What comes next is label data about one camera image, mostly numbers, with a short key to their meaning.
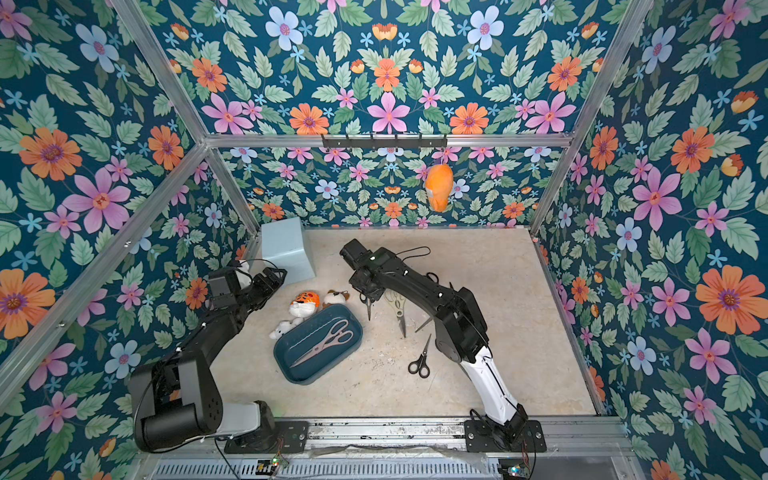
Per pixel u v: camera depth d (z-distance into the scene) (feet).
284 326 2.97
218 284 2.16
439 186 3.20
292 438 2.41
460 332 1.80
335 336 2.97
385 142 3.05
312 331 2.99
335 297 3.15
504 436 2.08
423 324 3.07
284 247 3.06
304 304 3.03
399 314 3.14
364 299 3.25
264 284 2.57
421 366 2.81
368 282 2.19
